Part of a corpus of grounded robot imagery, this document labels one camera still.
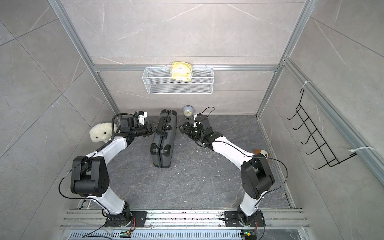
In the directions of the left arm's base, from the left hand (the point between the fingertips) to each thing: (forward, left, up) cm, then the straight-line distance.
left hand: (161, 125), depth 88 cm
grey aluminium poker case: (-16, -2, +2) cm, 16 cm away
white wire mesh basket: (+32, +4, +10) cm, 34 cm away
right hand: (-5, -13, +1) cm, 14 cm away
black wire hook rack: (-32, -74, +13) cm, 82 cm away
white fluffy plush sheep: (-2, +36, -2) cm, 36 cm away
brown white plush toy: (-10, -65, -18) cm, 68 cm away
